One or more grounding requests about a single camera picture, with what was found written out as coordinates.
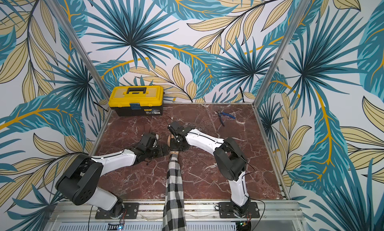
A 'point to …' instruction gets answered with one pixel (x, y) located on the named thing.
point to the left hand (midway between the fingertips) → (165, 152)
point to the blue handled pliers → (220, 114)
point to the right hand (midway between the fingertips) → (174, 148)
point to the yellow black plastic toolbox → (142, 100)
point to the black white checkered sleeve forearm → (174, 218)
